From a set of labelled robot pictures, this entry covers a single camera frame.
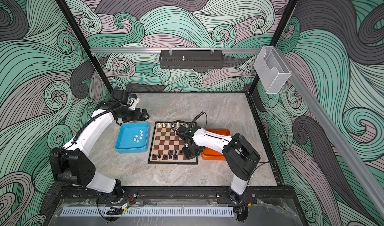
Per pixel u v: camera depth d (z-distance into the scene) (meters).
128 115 0.70
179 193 0.76
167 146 0.90
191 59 0.96
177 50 0.93
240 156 0.46
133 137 0.92
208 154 0.80
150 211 0.70
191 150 0.73
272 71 0.80
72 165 0.41
